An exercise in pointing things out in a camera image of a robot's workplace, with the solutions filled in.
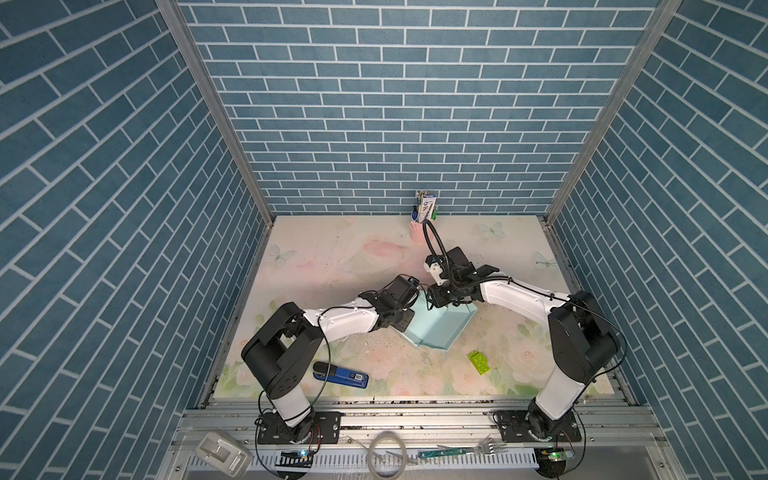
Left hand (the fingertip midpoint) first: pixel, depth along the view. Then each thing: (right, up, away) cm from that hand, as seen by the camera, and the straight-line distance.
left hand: (404, 313), depth 91 cm
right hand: (+8, +7, 0) cm, 10 cm away
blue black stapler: (-17, -14, -12) cm, 25 cm away
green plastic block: (+21, -11, -9) cm, 25 cm away
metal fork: (+19, -27, -20) cm, 39 cm away
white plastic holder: (-42, -27, -23) cm, 55 cm away
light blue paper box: (+10, -5, +1) cm, 11 cm away
